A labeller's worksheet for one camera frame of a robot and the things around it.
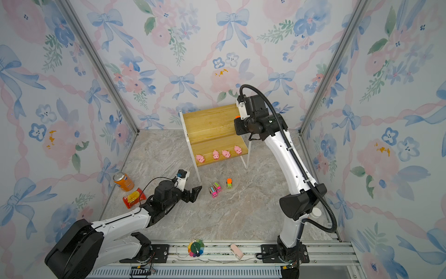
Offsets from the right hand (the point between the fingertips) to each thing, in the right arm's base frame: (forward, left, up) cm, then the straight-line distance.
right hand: (239, 122), depth 76 cm
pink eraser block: (-44, +1, -33) cm, 55 cm away
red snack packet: (-22, +52, -32) cm, 65 cm away
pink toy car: (-18, +12, -32) cm, 39 cm away
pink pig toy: (-2, 0, -17) cm, 17 cm away
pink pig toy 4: (-8, +18, -16) cm, 26 cm away
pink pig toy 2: (-5, +6, -16) cm, 18 cm away
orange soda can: (-16, +57, -25) cm, 64 cm away
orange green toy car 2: (-12, +4, -33) cm, 35 cm away
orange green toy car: (+7, +1, -3) cm, 8 cm away
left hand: (-16, +21, -24) cm, 36 cm away
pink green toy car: (-15, +10, -33) cm, 37 cm away
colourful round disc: (-43, +19, -34) cm, 58 cm away
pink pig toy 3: (-5, +11, -17) cm, 21 cm away
